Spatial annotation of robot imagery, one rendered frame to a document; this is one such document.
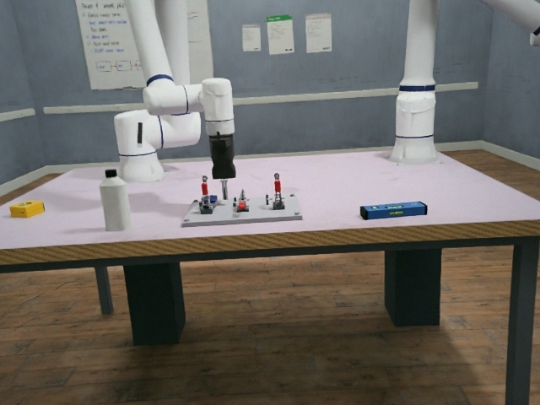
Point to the toggle clamp with red handle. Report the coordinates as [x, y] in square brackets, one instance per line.
[278, 204]

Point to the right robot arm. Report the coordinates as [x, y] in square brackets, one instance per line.
[171, 118]

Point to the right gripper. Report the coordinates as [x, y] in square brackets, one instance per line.
[223, 166]

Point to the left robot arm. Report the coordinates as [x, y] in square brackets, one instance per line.
[416, 110]

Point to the white bottle with black cap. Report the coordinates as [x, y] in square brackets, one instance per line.
[113, 192]

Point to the blue spirit level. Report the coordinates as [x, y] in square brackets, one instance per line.
[393, 210]

